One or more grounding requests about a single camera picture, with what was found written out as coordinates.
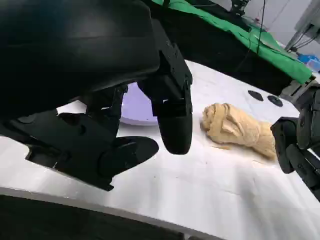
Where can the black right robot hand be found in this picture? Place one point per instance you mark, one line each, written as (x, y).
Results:
(297, 155)

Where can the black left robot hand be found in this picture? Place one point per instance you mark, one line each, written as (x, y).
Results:
(75, 50)

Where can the beige towel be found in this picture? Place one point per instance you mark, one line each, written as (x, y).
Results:
(235, 127)

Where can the black table grommet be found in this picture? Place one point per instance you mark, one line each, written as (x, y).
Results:
(255, 95)
(275, 100)

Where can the lilac plate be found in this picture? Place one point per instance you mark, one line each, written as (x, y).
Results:
(136, 107)

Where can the blue box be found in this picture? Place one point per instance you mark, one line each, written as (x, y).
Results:
(310, 60)

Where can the green cloth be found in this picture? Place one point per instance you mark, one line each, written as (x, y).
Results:
(275, 50)

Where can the grey metal stand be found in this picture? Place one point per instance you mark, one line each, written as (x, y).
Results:
(301, 32)

